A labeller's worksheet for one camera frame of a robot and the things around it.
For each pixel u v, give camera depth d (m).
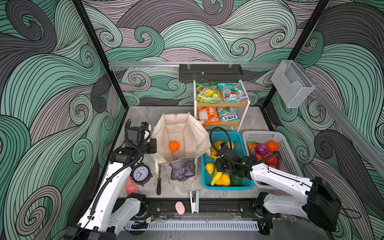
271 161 0.84
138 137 0.56
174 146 0.90
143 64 1.90
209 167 0.83
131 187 0.80
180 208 0.72
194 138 0.86
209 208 0.75
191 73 0.95
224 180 0.78
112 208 0.43
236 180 0.78
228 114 0.92
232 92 0.78
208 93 0.78
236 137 0.92
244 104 0.76
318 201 0.39
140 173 0.83
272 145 0.90
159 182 0.81
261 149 0.89
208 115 0.91
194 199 0.74
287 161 0.84
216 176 0.76
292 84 0.78
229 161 0.61
